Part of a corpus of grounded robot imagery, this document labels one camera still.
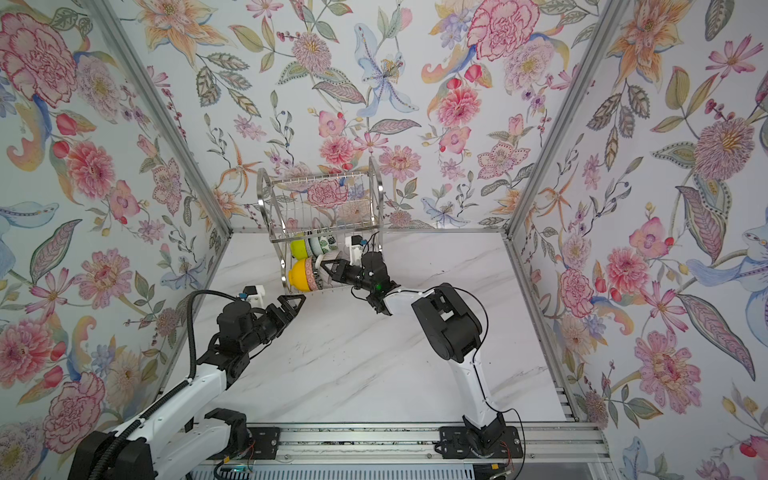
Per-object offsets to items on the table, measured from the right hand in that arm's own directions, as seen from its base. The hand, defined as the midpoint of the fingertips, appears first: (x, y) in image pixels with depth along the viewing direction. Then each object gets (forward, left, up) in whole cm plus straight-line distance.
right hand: (320, 263), depth 89 cm
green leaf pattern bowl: (+11, +1, -2) cm, 11 cm away
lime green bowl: (+9, +9, -3) cm, 13 cm away
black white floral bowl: (-4, +3, -4) cm, 6 cm away
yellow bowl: (-2, +7, -4) cm, 9 cm away
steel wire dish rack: (+36, +9, -15) cm, 40 cm away
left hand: (-14, +2, -2) cm, 14 cm away
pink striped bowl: (-3, -2, -4) cm, 6 cm away
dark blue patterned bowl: (+8, +6, -4) cm, 11 cm away
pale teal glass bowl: (+10, +4, -3) cm, 11 cm away
